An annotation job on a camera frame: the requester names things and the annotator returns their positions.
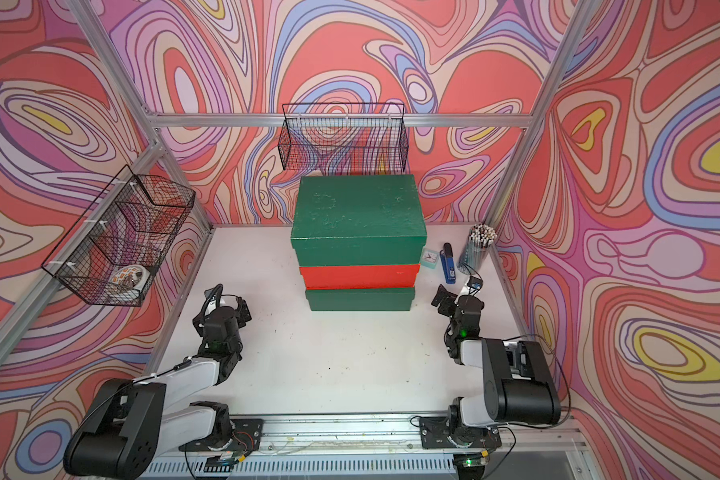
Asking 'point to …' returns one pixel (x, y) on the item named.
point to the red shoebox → (361, 277)
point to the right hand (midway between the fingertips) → (453, 295)
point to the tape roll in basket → (130, 276)
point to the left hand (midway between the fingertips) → (224, 304)
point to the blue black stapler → (448, 262)
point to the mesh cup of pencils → (475, 249)
